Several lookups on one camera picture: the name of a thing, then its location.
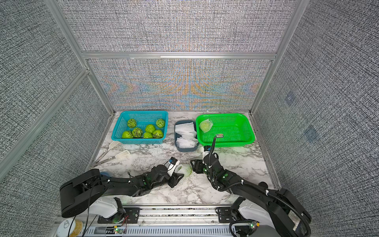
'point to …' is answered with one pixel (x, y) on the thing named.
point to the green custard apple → (206, 125)
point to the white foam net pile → (188, 139)
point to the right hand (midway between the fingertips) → (193, 158)
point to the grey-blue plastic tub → (176, 135)
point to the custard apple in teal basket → (132, 123)
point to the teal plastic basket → (142, 119)
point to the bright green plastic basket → (237, 129)
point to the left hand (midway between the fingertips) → (184, 174)
